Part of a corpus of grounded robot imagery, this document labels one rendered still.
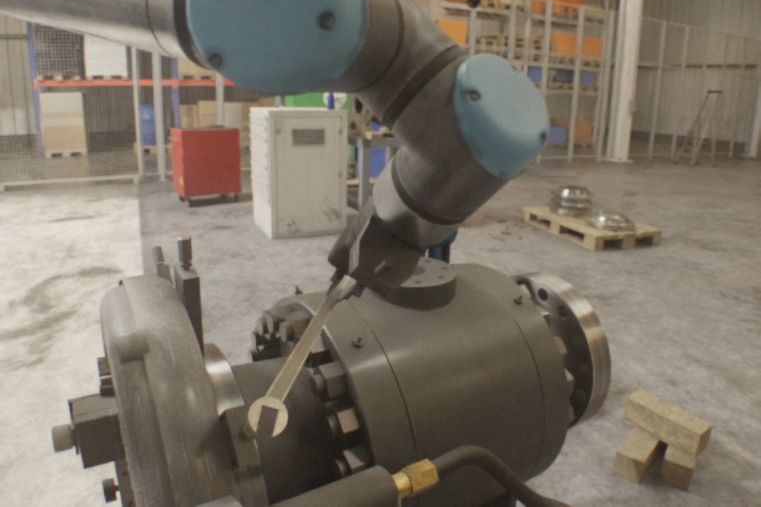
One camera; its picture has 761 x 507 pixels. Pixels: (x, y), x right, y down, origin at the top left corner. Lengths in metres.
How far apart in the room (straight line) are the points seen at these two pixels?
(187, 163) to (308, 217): 1.88
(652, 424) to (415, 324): 1.38
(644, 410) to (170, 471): 1.82
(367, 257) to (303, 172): 4.31
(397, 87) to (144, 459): 0.58
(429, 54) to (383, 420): 0.69
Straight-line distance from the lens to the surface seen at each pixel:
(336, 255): 0.60
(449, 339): 1.07
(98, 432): 0.98
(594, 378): 1.43
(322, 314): 0.66
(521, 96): 0.42
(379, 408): 0.95
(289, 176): 4.74
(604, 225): 5.18
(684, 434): 2.20
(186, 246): 0.90
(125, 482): 1.16
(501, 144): 0.39
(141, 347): 0.82
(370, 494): 0.76
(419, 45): 0.42
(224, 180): 6.36
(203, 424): 0.77
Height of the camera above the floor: 1.30
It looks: 14 degrees down
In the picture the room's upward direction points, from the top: 1 degrees clockwise
